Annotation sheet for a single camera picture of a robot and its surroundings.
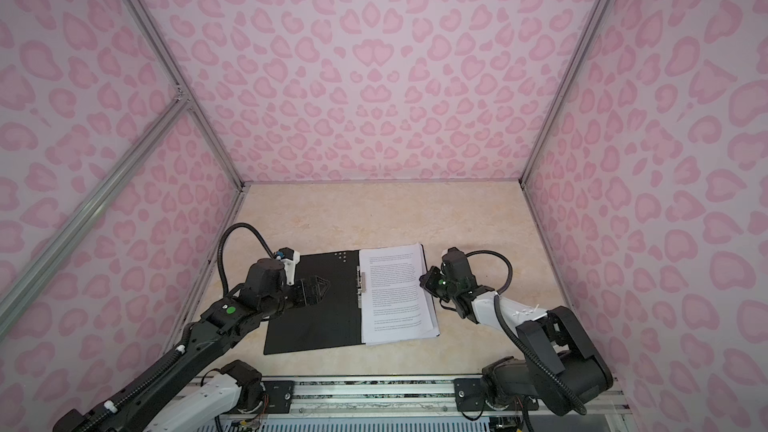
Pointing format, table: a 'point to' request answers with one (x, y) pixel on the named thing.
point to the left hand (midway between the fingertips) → (318, 281)
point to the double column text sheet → (397, 302)
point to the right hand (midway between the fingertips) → (418, 276)
